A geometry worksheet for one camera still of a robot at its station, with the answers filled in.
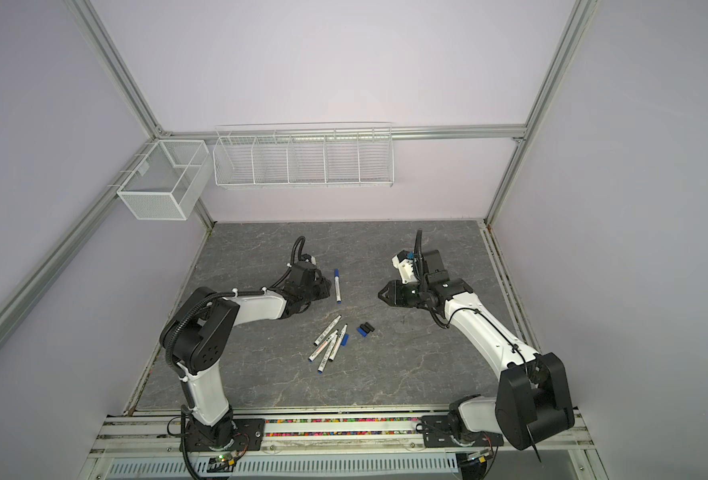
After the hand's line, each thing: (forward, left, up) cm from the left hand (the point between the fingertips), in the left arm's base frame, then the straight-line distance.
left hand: (330, 285), depth 98 cm
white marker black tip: (-15, +2, -3) cm, 16 cm away
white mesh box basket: (+29, +51, +23) cm, 63 cm away
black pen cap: (-14, -11, -3) cm, 18 cm away
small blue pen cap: (-18, -4, -3) cm, 18 cm away
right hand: (-12, -16, +11) cm, 23 cm away
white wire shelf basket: (+34, +6, +27) cm, 44 cm away
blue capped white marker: (+1, -2, -3) cm, 4 cm away
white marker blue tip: (-26, +3, -3) cm, 26 cm away
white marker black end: (-19, +3, -3) cm, 20 cm away
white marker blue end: (-19, -2, -3) cm, 19 cm away
